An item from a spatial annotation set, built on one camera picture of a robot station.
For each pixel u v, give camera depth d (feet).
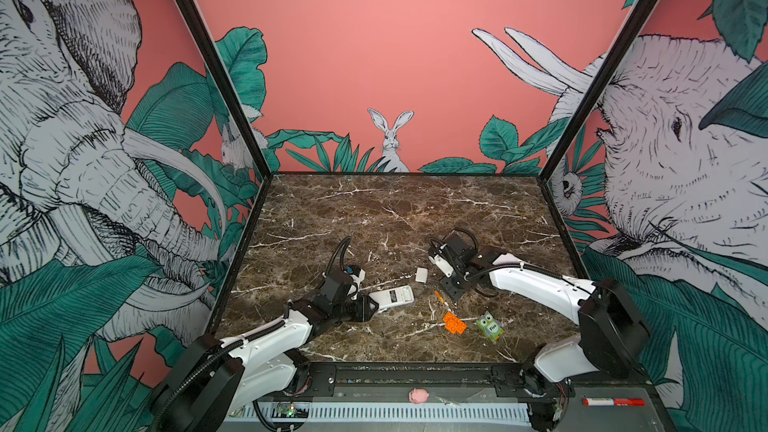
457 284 2.40
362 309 2.45
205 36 2.68
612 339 1.40
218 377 1.34
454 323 2.72
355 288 2.34
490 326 2.68
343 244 2.50
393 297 2.83
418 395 2.30
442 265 2.55
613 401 2.33
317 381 2.41
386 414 2.30
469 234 2.46
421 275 3.06
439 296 2.89
